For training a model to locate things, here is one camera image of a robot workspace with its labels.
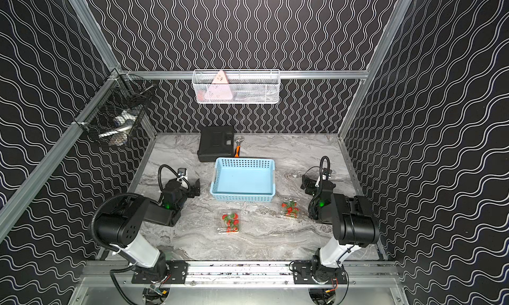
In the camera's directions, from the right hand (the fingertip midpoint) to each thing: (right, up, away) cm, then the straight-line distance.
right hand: (317, 178), depth 96 cm
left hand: (-62, +1, -2) cm, 62 cm away
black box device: (-52, +18, +14) cm, 57 cm away
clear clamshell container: (-44, -20, -14) cm, 50 cm away
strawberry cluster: (-13, -14, -6) cm, 20 cm away
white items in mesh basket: (-81, +18, -21) cm, 86 cm away
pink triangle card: (-46, +41, -6) cm, 62 cm away
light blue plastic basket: (-38, -1, +7) cm, 38 cm away
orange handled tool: (-40, +15, +18) cm, 46 cm away
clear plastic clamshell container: (-18, -14, -8) cm, 24 cm away
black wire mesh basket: (-97, +30, -4) cm, 102 cm away
